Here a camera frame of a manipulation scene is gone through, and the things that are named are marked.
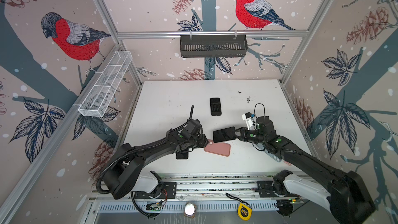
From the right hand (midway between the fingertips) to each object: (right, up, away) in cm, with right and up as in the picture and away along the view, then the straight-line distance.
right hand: (230, 135), depth 79 cm
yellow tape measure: (+4, -30, -12) cm, 33 cm away
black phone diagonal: (-5, +12, +28) cm, 31 cm away
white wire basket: (-65, +18, -8) cm, 68 cm away
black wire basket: (-7, +55, +25) cm, 60 cm away
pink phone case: (-4, -10, +8) cm, 13 cm away
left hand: (-12, -6, +4) cm, 14 cm away
